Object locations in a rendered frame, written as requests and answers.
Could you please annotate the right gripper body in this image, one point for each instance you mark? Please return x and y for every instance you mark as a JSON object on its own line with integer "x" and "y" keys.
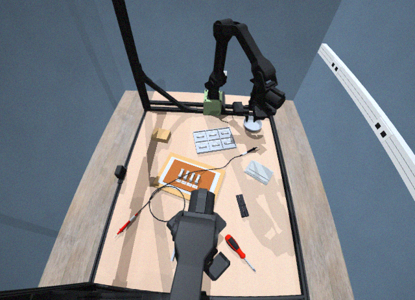
{"x": 217, "y": 266}

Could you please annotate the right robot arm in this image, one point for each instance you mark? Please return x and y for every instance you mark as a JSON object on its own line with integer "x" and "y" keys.
{"x": 196, "y": 236}

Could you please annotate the tan rectangular block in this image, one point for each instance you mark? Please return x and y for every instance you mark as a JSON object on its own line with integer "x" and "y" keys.
{"x": 161, "y": 135}

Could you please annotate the grey round shallow dish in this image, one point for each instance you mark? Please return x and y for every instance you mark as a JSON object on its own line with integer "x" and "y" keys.
{"x": 252, "y": 126}

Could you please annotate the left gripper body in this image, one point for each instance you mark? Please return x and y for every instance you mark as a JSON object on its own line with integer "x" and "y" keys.
{"x": 239, "y": 109}

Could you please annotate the red and black screwdriver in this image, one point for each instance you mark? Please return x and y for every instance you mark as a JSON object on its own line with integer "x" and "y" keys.
{"x": 234, "y": 245}

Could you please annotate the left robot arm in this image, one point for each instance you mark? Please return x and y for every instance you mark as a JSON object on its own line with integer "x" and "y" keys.
{"x": 261, "y": 68}

